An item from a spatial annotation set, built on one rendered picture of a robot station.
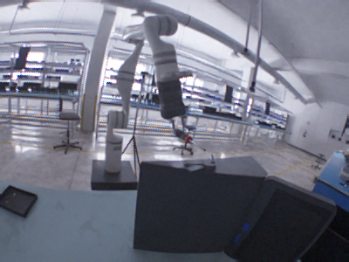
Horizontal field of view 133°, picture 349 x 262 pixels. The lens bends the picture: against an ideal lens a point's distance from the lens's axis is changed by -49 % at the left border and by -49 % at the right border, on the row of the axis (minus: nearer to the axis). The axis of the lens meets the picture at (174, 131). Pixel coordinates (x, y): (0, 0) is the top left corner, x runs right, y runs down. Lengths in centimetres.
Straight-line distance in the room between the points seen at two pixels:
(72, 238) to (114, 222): 11
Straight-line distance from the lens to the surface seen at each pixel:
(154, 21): 44
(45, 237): 38
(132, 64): 71
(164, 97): 43
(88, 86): 421
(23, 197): 48
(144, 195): 22
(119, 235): 36
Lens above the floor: 129
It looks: 13 degrees down
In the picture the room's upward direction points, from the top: 12 degrees clockwise
